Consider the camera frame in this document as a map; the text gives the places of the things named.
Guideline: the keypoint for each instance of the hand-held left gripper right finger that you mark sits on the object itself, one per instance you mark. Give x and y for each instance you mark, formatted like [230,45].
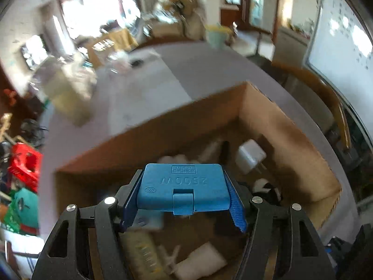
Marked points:
[236,210]

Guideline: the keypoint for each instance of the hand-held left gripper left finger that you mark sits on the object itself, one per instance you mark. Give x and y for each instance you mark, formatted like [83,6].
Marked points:
[129,213]

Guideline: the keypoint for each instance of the white and black device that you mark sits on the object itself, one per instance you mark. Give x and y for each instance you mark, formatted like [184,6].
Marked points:
[268,191]

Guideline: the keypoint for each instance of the blue power adapter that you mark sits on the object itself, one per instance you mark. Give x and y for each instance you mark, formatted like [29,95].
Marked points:
[183,183]

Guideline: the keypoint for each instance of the cardboard box with red print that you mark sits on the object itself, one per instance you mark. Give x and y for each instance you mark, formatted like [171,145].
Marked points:
[276,128]

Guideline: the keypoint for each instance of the pale yellow packet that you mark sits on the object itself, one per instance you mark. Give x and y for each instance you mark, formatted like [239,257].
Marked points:
[142,253]

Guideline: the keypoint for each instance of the white charger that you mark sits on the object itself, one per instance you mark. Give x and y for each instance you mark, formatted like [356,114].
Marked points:
[250,154]

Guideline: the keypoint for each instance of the green bag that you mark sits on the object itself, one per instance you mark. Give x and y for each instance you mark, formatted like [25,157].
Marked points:
[24,210]

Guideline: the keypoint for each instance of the red plastic stool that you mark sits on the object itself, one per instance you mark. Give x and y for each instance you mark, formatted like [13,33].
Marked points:
[24,163]

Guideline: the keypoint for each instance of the beige carton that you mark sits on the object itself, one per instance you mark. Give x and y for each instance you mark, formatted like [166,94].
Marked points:
[67,93]

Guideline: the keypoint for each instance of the wooden chair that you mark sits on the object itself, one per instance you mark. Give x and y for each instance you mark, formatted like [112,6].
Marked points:
[320,89]

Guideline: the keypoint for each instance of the teal bucket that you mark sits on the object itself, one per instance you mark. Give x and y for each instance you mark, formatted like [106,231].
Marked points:
[217,36]

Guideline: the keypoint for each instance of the television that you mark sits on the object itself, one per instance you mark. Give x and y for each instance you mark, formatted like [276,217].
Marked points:
[33,52]

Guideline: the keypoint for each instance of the whiteboard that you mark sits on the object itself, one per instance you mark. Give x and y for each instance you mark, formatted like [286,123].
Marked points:
[343,35]

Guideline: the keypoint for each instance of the large bright window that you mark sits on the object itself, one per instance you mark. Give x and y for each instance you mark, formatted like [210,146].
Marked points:
[96,8]

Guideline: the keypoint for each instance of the wooden door with glass panes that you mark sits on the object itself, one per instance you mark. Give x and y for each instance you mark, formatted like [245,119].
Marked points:
[247,0]

